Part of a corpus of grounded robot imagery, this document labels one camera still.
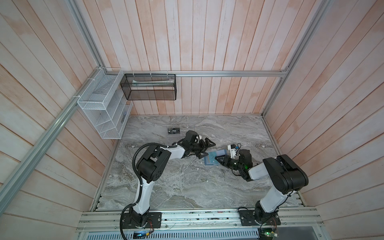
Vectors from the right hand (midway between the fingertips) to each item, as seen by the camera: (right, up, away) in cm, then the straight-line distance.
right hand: (216, 158), depth 93 cm
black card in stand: (-28, +18, +8) cm, 34 cm away
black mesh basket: (-42, +44, -4) cm, 61 cm away
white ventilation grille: (-23, -32, -23) cm, 46 cm away
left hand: (-3, +5, -1) cm, 6 cm away
